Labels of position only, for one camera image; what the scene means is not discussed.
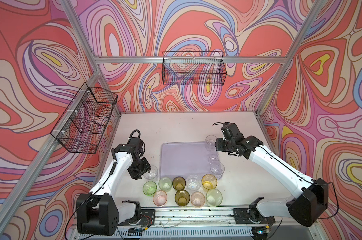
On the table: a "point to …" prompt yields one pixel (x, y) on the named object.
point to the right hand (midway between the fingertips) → (219, 147)
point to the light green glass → (165, 184)
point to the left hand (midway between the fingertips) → (149, 171)
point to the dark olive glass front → (182, 197)
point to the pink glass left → (160, 198)
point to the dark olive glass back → (179, 183)
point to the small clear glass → (213, 158)
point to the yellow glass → (209, 181)
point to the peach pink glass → (198, 199)
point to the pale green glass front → (214, 197)
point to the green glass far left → (149, 188)
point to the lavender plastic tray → (182, 159)
